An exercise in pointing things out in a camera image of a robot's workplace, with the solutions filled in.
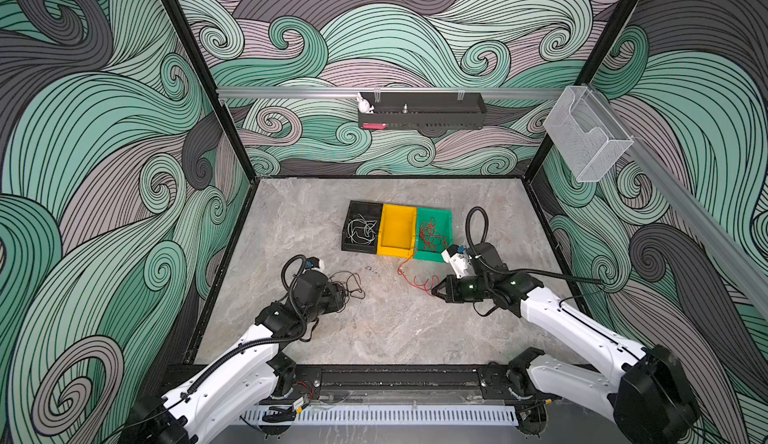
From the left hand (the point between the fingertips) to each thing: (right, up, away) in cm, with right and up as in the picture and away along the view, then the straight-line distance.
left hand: (339, 288), depth 83 cm
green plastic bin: (+35, +16, +24) cm, 45 cm away
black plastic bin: (+8, +21, +26) cm, 34 cm away
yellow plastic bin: (+18, +14, +19) cm, 30 cm away
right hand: (+26, 0, -4) cm, 26 cm away
